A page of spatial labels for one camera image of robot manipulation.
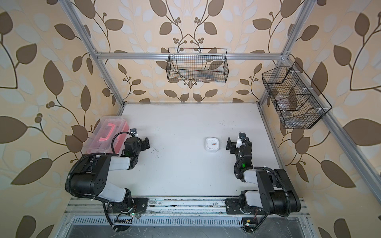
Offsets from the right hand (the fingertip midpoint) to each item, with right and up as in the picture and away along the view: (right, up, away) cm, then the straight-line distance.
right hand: (237, 138), depth 90 cm
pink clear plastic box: (-82, +7, +4) cm, 83 cm away
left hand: (-64, 0, +4) cm, 64 cm away
